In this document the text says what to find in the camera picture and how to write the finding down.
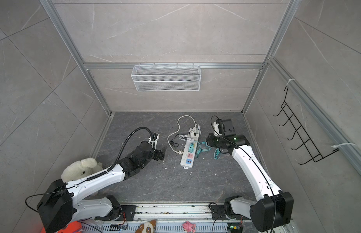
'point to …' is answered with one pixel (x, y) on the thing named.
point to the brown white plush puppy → (147, 227)
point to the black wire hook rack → (294, 122)
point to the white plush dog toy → (79, 169)
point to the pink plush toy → (189, 227)
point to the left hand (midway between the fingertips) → (161, 142)
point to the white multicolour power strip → (187, 158)
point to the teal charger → (190, 148)
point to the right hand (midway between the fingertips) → (210, 140)
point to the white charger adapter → (186, 138)
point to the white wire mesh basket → (168, 77)
